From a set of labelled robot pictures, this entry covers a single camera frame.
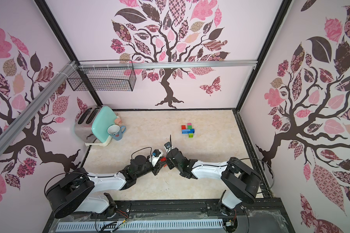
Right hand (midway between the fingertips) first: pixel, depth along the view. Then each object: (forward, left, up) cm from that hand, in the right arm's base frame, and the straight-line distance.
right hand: (168, 155), depth 87 cm
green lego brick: (+25, -15, -5) cm, 30 cm away
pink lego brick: (+29, -15, -6) cm, 33 cm away
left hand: (-4, +2, -1) cm, 5 cm away
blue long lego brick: (+21, -13, -4) cm, 25 cm away
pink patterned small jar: (+25, +36, +4) cm, 44 cm away
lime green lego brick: (+18, -15, -6) cm, 25 cm away
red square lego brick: (+26, -10, -6) cm, 28 cm away
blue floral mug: (+17, +36, +3) cm, 40 cm away
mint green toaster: (+16, +48, +12) cm, 52 cm away
